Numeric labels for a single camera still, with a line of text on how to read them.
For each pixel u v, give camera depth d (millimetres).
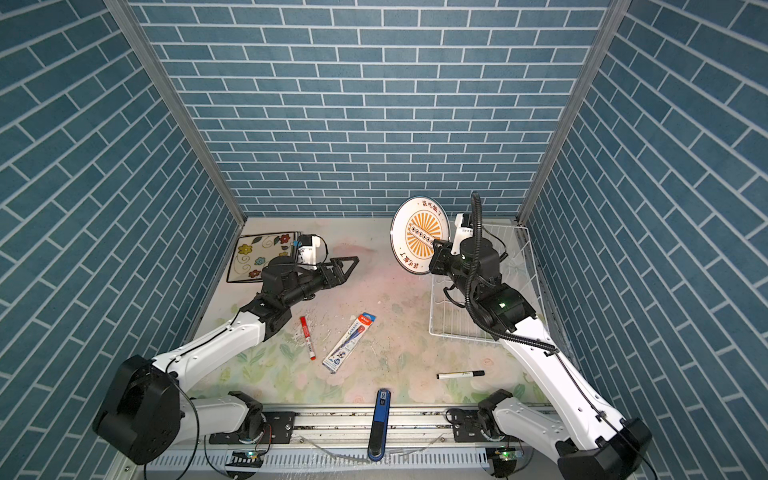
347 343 866
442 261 611
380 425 732
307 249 722
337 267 701
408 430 753
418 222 743
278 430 731
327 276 692
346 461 705
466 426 736
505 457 711
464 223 603
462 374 825
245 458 722
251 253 1068
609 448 367
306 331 909
